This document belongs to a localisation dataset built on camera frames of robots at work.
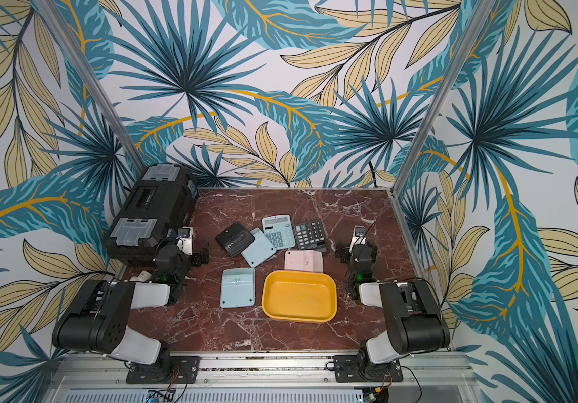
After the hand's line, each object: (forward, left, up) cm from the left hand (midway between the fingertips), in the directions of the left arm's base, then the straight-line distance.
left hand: (195, 242), depth 93 cm
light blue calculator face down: (0, -24, -4) cm, 24 cm away
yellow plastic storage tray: (-16, -39, -8) cm, 43 cm away
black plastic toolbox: (+12, +14, +9) cm, 20 cm away
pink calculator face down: (-4, -40, -5) cm, 41 cm away
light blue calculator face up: (+10, -31, -5) cm, 33 cm away
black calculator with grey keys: (+5, -43, -2) cm, 44 cm away
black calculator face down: (+2, -14, 0) cm, 14 cm away
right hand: (+2, -60, +2) cm, 60 cm away
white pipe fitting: (-12, +16, -4) cm, 21 cm away
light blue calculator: (-15, -17, -5) cm, 23 cm away
